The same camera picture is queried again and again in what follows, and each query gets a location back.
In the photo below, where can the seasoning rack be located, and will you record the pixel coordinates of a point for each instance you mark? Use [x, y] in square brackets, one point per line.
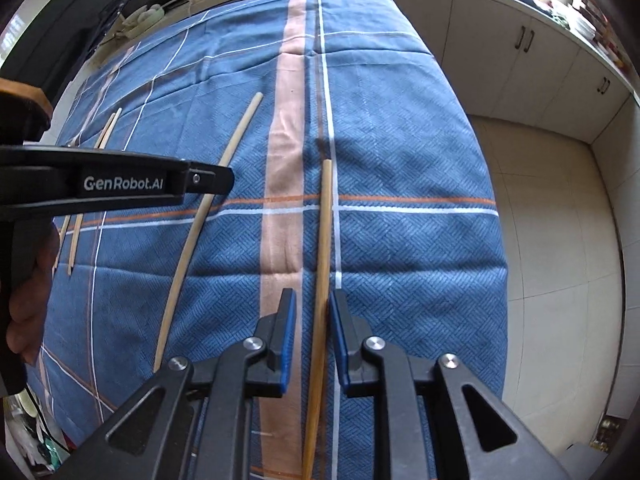
[600, 30]

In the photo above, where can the blue plaid tablecloth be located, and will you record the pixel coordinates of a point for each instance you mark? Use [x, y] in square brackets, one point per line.
[400, 240]

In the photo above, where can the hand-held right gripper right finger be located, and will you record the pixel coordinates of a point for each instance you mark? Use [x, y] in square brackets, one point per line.
[337, 340]

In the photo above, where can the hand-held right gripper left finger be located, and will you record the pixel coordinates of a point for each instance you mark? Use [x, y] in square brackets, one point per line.
[287, 340]

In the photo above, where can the white kitchen base cabinets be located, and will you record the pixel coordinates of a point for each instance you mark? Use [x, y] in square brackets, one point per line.
[500, 60]

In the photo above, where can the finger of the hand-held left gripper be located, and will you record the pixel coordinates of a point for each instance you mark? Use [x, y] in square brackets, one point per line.
[210, 178]

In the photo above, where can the person's left hand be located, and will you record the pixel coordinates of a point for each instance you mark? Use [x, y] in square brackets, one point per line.
[32, 300]

